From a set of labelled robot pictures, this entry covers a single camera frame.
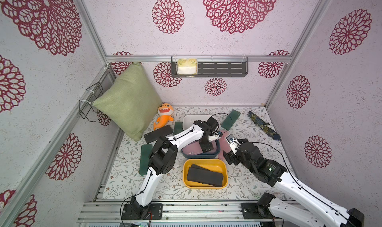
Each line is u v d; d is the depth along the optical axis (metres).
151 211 0.73
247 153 0.54
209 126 0.73
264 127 1.06
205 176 0.81
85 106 0.73
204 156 0.88
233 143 0.63
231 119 1.14
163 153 0.56
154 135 1.03
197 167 0.88
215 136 0.85
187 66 0.90
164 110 1.09
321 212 0.42
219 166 0.87
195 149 0.91
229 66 0.93
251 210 0.73
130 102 0.87
